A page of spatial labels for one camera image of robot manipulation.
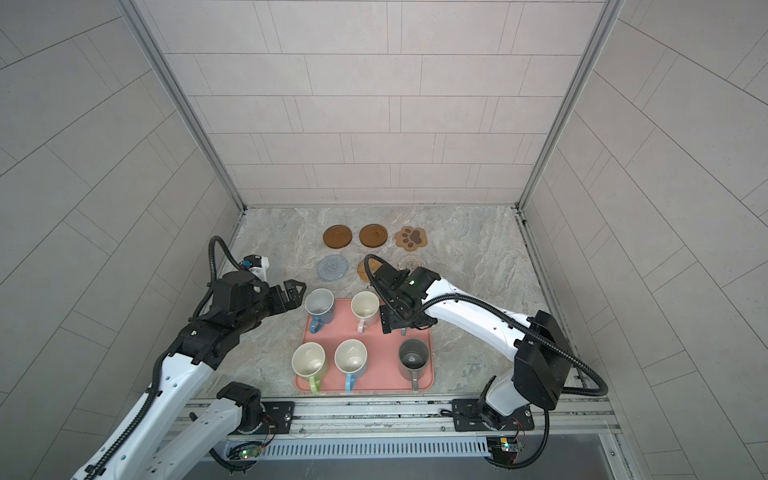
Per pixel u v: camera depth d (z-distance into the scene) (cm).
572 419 71
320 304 84
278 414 71
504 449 68
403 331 79
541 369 41
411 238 108
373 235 109
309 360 79
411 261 100
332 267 99
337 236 108
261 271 66
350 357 79
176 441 50
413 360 77
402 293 54
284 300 64
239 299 55
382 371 79
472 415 71
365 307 89
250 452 64
